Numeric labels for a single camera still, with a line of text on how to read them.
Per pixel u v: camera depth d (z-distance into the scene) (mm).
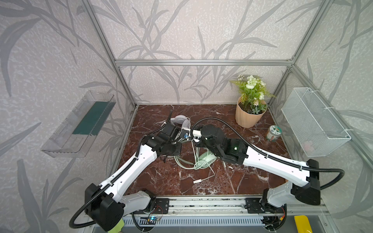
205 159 679
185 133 550
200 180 819
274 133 933
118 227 684
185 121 1118
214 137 458
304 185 411
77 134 640
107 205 369
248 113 912
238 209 729
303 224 681
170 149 644
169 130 587
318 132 630
